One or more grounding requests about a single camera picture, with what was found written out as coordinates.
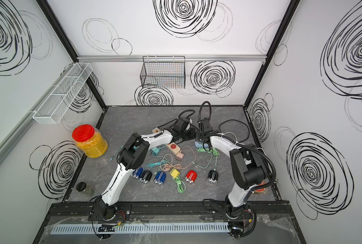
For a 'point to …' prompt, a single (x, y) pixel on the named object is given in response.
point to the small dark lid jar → (83, 186)
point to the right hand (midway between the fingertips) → (202, 135)
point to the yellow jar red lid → (89, 141)
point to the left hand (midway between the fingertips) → (199, 135)
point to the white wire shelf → (57, 104)
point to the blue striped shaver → (160, 178)
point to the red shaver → (191, 176)
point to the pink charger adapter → (179, 156)
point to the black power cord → (246, 139)
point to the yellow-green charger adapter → (175, 173)
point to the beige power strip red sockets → (171, 146)
